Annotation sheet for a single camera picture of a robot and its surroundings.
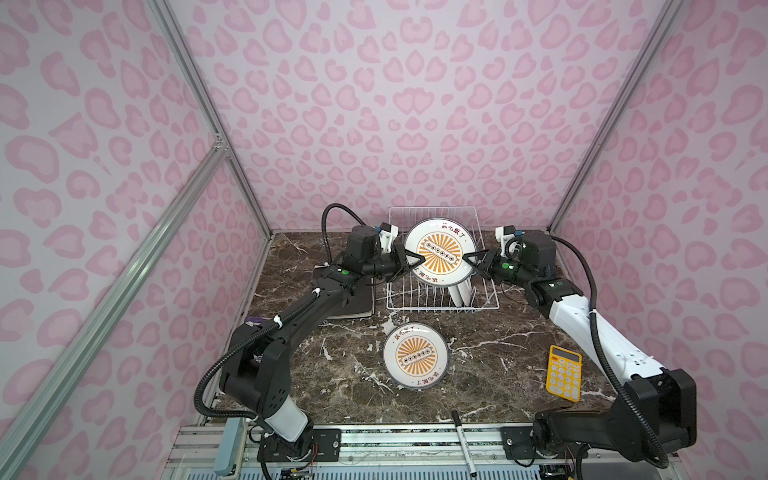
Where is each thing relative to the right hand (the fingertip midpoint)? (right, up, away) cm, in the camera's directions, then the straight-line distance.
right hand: (465, 255), depth 76 cm
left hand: (-9, 0, -1) cm, 9 cm away
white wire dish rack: (-15, -12, +24) cm, 31 cm away
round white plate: (-12, -29, +12) cm, 34 cm away
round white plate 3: (0, -11, +11) cm, 16 cm away
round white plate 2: (-5, +3, +4) cm, 7 cm away
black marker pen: (-1, -46, -4) cm, 47 cm away
